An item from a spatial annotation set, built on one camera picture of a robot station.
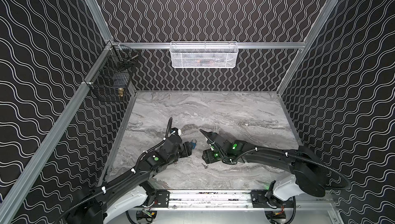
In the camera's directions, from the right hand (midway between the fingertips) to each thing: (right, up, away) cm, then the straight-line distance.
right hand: (208, 156), depth 83 cm
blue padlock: (-8, +4, +9) cm, 13 cm away
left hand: (-7, +6, -4) cm, 10 cm away
